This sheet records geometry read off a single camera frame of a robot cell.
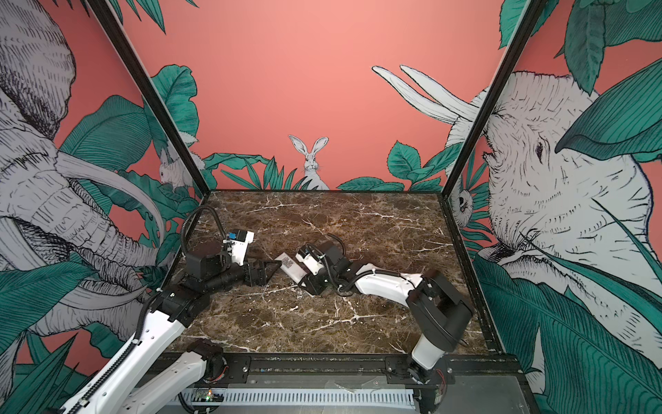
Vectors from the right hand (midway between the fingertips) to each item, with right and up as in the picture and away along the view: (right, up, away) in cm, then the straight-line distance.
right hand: (300, 280), depth 83 cm
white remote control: (-3, +4, +1) cm, 5 cm away
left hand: (-7, +9, -11) cm, 16 cm away
